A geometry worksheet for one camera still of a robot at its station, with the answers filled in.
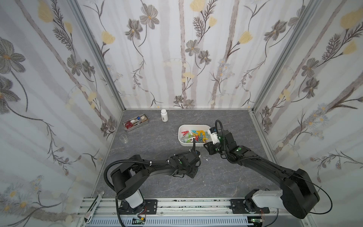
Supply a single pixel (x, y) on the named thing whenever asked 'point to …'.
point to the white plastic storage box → (182, 127)
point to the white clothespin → (192, 138)
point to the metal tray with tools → (131, 124)
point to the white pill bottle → (164, 115)
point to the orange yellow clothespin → (200, 131)
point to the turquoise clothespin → (194, 131)
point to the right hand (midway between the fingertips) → (206, 143)
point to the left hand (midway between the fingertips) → (196, 170)
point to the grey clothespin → (184, 137)
